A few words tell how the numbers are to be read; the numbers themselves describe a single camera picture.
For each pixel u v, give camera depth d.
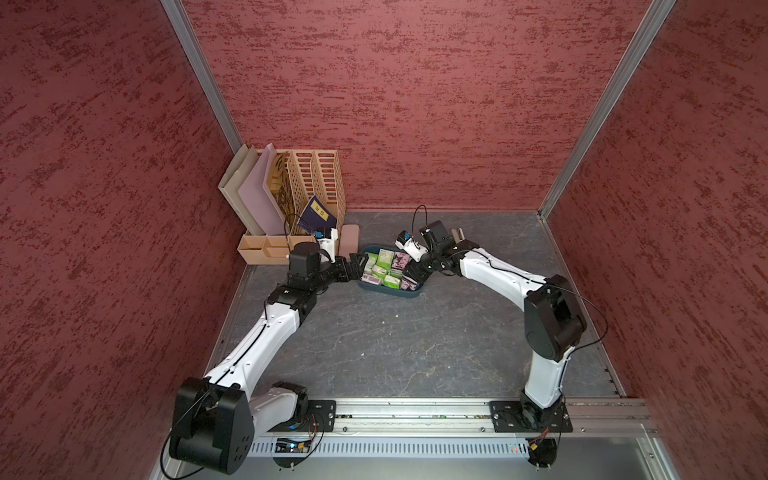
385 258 1.00
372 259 1.00
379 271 0.95
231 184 0.87
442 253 0.71
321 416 0.75
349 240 1.08
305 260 0.60
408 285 0.94
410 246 0.81
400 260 0.99
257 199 0.92
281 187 1.03
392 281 0.92
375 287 0.95
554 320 0.49
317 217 1.06
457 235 1.11
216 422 0.39
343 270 0.71
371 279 0.95
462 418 0.76
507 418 0.74
